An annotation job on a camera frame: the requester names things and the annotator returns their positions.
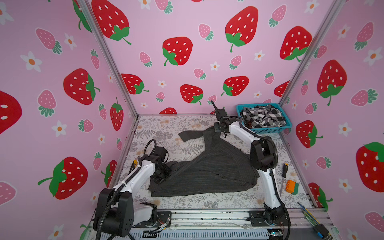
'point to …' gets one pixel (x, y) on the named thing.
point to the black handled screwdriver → (285, 167)
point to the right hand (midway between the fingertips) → (218, 126)
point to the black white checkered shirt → (259, 116)
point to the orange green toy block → (292, 187)
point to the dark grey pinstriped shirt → (217, 165)
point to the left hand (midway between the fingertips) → (168, 175)
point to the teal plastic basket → (268, 129)
